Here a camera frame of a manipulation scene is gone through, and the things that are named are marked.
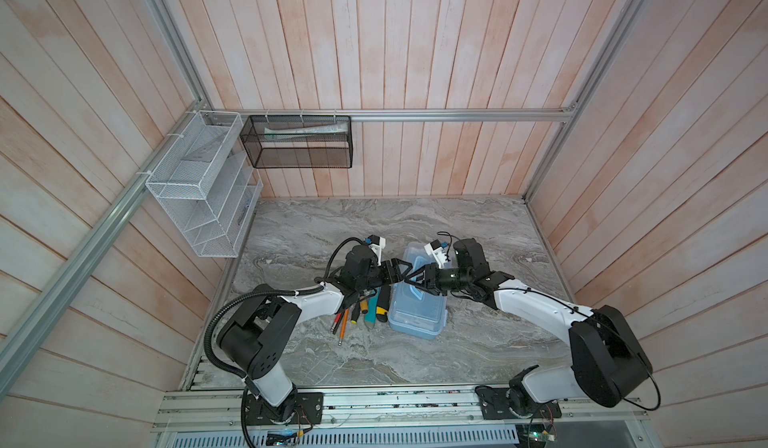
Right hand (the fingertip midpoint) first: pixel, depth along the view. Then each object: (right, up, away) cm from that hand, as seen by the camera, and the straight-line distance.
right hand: (408, 281), depth 81 cm
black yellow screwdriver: (-15, -11, +7) cm, 20 cm away
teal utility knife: (-10, -12, +7) cm, 17 cm away
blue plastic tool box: (+2, -8, -2) cm, 8 cm away
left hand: (0, +1, +4) cm, 5 cm away
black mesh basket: (-36, +46, +23) cm, 63 cm away
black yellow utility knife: (-7, -9, +8) cm, 14 cm away
